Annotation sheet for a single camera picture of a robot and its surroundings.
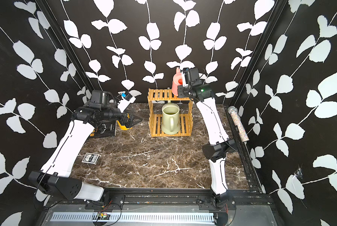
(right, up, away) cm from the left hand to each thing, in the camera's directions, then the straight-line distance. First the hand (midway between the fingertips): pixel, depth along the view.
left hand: (136, 112), depth 71 cm
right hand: (+23, +15, +8) cm, 29 cm away
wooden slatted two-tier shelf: (+8, +9, +17) cm, 21 cm away
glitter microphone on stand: (+57, -2, +13) cm, 58 cm away
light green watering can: (+17, -4, +13) cm, 22 cm away
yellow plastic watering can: (-19, -11, +33) cm, 40 cm away
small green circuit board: (-17, -53, 0) cm, 56 cm away
